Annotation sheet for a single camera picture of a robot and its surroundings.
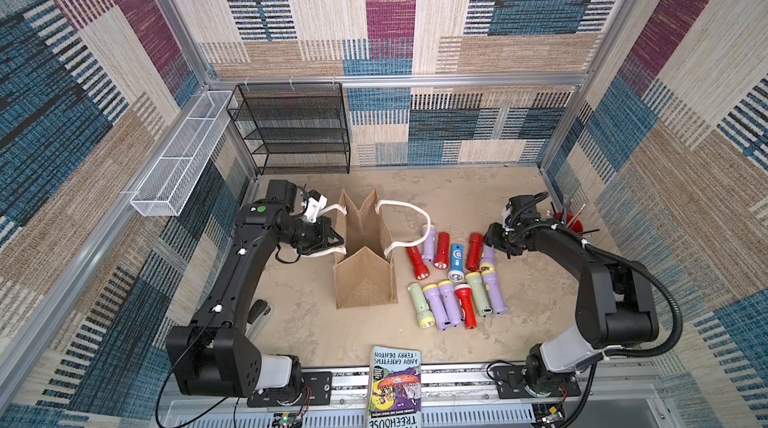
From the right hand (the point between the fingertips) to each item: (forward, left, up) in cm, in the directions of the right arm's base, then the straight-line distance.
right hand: (493, 245), depth 93 cm
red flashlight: (-8, +23, -1) cm, 24 cm away
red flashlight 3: (-2, +6, -2) cm, 6 cm away
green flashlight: (-11, +7, -2) cm, 13 cm away
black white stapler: (-21, +67, -1) cm, 71 cm away
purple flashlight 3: (-15, +20, -1) cm, 25 cm away
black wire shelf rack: (+40, +66, +15) cm, 78 cm away
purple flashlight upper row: (+2, +19, -2) cm, 20 cm away
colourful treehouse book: (-38, +31, -2) cm, 49 cm away
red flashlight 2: (-4, +16, -2) cm, 17 cm away
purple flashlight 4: (-4, +2, -1) cm, 5 cm away
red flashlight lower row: (-15, +11, -1) cm, 19 cm away
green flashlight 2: (-21, +23, -1) cm, 31 cm away
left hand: (-8, +43, +17) cm, 47 cm away
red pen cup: (+4, -25, +5) cm, 26 cm away
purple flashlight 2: (-14, +16, -2) cm, 21 cm away
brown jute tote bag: (-14, +38, +11) cm, 42 cm away
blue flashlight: (-8, +12, -1) cm, 15 cm away
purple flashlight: (-14, +3, -2) cm, 15 cm away
